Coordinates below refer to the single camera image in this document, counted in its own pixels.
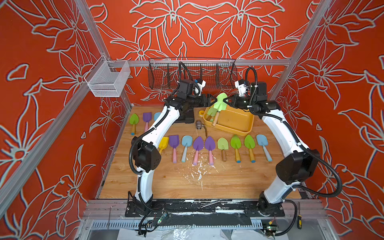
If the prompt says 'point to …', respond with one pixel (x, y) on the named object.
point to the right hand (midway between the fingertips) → (225, 97)
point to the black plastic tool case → (186, 116)
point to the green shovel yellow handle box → (134, 120)
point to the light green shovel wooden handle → (223, 144)
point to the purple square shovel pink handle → (174, 142)
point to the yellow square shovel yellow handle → (163, 144)
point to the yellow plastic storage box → (235, 119)
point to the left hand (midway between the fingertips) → (212, 98)
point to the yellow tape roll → (201, 113)
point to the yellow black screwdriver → (299, 221)
